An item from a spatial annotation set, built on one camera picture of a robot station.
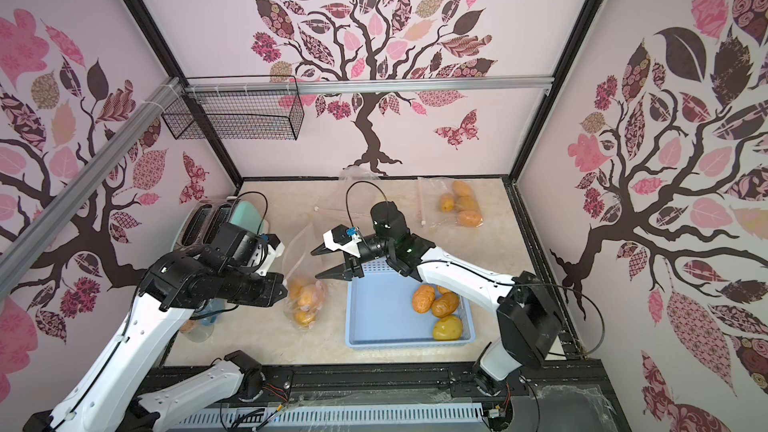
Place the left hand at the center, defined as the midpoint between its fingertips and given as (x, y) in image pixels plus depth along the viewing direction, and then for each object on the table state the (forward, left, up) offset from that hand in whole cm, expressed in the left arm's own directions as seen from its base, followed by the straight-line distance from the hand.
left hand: (280, 301), depth 65 cm
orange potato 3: (+44, -53, -18) cm, 71 cm away
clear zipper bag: (+50, -40, -19) cm, 67 cm away
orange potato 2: (+43, -46, -18) cm, 65 cm away
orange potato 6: (0, -2, -12) cm, 12 cm away
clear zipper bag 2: (+8, -3, 0) cm, 8 cm away
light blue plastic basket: (+5, -21, -22) cm, 31 cm away
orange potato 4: (+37, -53, -18) cm, 67 cm away
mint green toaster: (+30, +32, -7) cm, 45 cm away
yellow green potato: (-1, -40, -18) cm, 44 cm away
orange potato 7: (+7, -34, -18) cm, 39 cm away
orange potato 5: (+4, -3, -7) cm, 9 cm away
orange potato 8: (+5, -40, -17) cm, 44 cm away
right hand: (+7, -8, +6) cm, 12 cm away
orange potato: (+51, -52, -19) cm, 75 cm away
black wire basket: (+60, +25, +11) cm, 66 cm away
